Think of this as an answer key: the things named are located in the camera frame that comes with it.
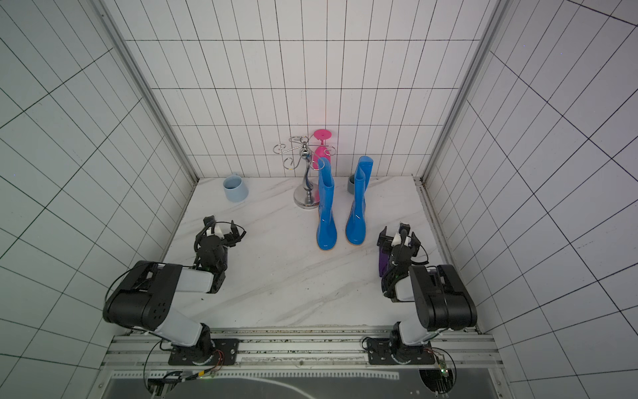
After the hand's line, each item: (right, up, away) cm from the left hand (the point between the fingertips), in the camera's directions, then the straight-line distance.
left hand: (221, 226), depth 93 cm
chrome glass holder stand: (+35, +27, +1) cm, 44 cm away
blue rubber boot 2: (+52, -2, +5) cm, 53 cm away
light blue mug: (0, +15, +15) cm, 21 cm away
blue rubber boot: (+41, -2, +2) cm, 41 cm away
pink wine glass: (+38, +30, +8) cm, 50 cm away
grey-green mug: (+52, +16, +17) cm, 57 cm away
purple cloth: (+62, -13, -1) cm, 63 cm away
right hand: (+69, 0, -3) cm, 69 cm away
